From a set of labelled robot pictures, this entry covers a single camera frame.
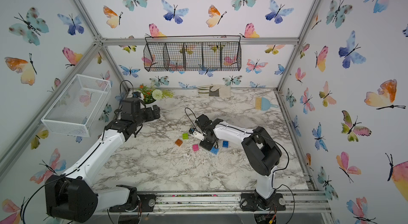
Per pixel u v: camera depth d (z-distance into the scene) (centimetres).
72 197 39
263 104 111
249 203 73
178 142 93
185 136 96
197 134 82
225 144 91
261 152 48
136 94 72
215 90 119
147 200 74
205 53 96
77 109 107
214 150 89
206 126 68
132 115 61
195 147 91
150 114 75
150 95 98
